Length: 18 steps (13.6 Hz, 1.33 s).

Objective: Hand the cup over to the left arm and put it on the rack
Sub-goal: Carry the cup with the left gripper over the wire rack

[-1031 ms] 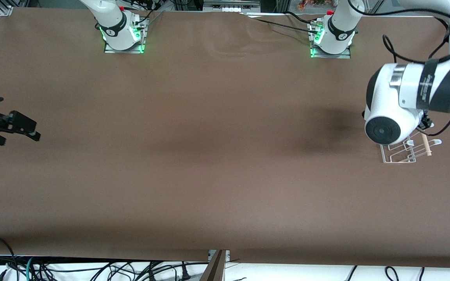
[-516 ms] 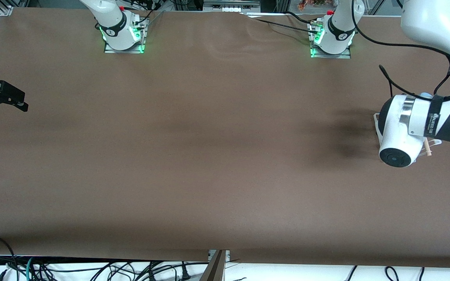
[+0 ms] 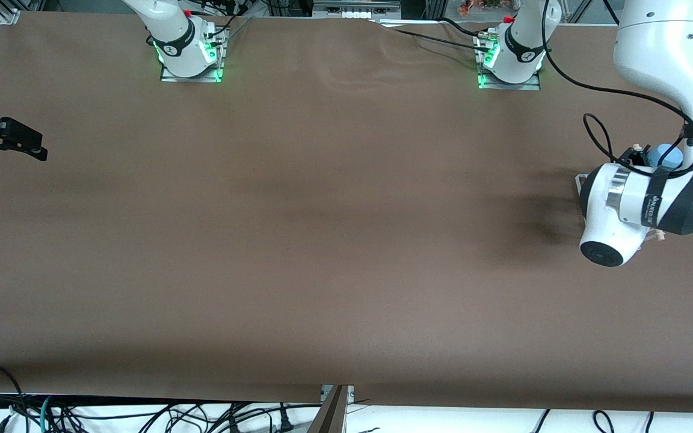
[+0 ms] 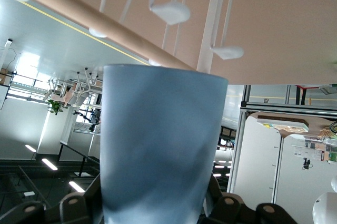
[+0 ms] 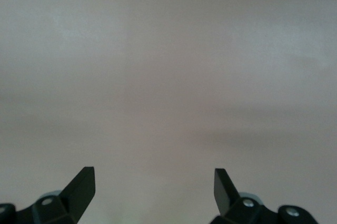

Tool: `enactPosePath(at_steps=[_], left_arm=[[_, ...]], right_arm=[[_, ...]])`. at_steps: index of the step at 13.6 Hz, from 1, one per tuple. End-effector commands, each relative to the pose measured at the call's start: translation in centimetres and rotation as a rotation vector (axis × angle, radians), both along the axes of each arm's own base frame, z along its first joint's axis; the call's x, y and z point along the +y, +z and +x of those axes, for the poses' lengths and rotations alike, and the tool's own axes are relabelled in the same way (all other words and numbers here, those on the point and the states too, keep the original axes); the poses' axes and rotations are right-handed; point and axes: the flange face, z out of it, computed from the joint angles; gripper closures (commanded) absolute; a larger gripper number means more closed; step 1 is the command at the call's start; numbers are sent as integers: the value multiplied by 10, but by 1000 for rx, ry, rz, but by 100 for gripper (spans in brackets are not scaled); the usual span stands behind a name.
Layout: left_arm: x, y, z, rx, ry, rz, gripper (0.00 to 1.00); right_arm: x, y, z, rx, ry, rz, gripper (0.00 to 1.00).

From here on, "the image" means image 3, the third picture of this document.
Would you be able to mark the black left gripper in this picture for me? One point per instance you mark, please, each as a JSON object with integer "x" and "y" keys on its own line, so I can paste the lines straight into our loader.
{"x": 636, "y": 157}

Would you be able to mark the light blue plastic cup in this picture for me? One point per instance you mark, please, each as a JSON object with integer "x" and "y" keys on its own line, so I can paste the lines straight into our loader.
{"x": 665, "y": 157}

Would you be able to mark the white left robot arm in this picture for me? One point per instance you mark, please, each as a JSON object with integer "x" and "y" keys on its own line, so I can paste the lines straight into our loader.
{"x": 665, "y": 48}

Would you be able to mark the brown table cover sheet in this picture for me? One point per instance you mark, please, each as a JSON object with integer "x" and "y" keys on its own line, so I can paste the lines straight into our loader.
{"x": 262, "y": 240}

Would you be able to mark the grey power strip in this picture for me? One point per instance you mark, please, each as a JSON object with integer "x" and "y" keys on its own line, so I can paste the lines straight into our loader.
{"x": 355, "y": 7}

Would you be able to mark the dark brown wooden strut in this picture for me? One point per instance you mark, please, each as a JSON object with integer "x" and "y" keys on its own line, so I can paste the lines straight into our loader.
{"x": 328, "y": 415}

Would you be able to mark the aluminium frame profile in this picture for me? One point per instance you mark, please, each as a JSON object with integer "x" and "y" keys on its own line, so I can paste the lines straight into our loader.
{"x": 8, "y": 15}

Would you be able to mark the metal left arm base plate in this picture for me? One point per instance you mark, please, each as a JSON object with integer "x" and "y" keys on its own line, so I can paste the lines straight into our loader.
{"x": 509, "y": 86}

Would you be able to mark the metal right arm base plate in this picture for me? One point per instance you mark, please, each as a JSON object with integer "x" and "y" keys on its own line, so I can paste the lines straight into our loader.
{"x": 193, "y": 79}

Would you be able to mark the silver metal bracket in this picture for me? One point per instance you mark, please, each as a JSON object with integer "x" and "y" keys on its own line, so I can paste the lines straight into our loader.
{"x": 351, "y": 394}

